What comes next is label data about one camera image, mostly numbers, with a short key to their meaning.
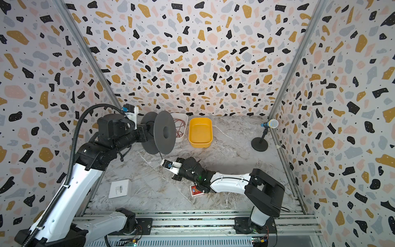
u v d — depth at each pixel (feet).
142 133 1.86
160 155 3.28
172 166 2.09
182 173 2.22
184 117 3.74
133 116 1.86
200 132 3.67
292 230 2.45
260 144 3.46
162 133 2.21
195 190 2.74
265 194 1.46
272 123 2.75
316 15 2.40
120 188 2.68
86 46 2.69
